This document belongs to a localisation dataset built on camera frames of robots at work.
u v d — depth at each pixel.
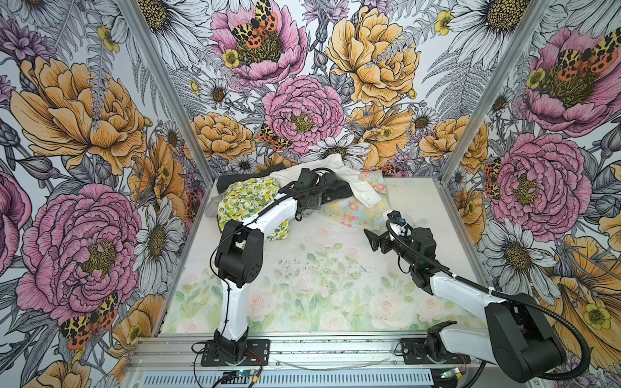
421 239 0.66
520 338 0.42
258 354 0.73
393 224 0.70
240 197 0.97
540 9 0.71
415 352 0.74
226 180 1.16
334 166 1.17
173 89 0.90
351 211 1.09
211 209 1.05
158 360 0.74
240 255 0.54
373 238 0.77
